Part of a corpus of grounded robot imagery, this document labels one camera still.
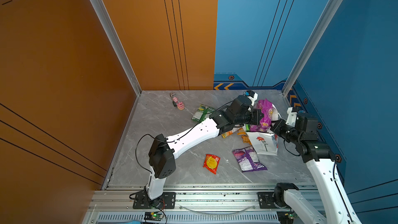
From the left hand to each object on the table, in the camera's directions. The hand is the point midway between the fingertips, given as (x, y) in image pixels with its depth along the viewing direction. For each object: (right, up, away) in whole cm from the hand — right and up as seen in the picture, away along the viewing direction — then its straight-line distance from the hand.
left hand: (266, 114), depth 69 cm
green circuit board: (-53, -47, +2) cm, 71 cm away
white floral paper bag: (+2, -15, +6) cm, 16 cm away
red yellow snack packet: (-24, -27, +14) cm, 39 cm away
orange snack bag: (-15, -14, +25) cm, 32 cm away
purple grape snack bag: (+1, +3, +3) cm, 4 cm away
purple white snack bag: (-4, -25, +13) cm, 29 cm away
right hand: (+2, -4, +4) cm, 6 cm away
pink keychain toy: (-45, +4, +39) cm, 60 cm away
